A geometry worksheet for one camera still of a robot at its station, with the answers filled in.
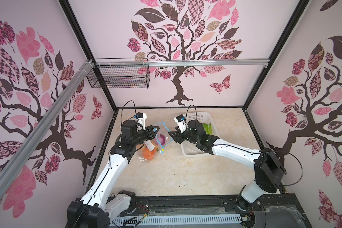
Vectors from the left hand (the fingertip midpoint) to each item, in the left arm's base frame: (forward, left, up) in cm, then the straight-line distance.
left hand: (160, 129), depth 75 cm
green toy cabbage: (+11, -30, -14) cm, 35 cm away
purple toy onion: (0, +1, -11) cm, 11 cm away
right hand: (+3, -7, -3) cm, 8 cm away
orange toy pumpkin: (-7, +8, -16) cm, 19 cm away
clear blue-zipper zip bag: (+5, -2, -7) cm, 9 cm away
